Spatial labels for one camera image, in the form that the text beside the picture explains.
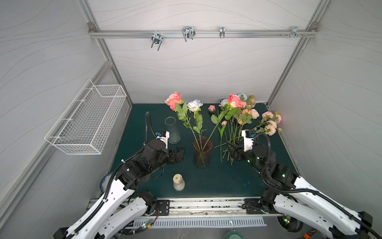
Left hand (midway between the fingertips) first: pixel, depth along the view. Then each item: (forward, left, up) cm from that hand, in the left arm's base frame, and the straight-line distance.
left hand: (180, 147), depth 69 cm
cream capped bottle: (-12, +1, -15) cm, 19 cm away
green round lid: (-31, -24, -13) cm, 41 cm away
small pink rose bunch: (+25, -30, -21) cm, 45 cm away
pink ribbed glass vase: (+5, -11, -8) cm, 14 cm away
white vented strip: (-27, -11, -24) cm, 38 cm away
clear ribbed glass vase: (+19, +7, -21) cm, 29 cm away
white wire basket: (+6, +45, +8) cm, 46 cm away
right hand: (+5, -26, +1) cm, 27 cm away
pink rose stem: (+15, -25, +10) cm, 31 cm away
